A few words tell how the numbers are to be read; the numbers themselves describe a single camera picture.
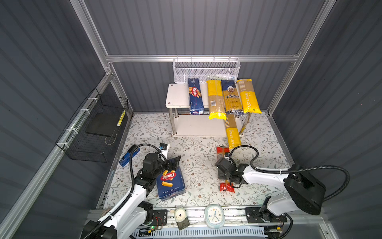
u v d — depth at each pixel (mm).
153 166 642
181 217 679
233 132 977
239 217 753
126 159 914
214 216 721
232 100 766
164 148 709
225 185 805
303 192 438
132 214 579
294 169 475
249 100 755
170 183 788
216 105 737
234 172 662
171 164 746
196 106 720
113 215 445
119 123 773
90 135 721
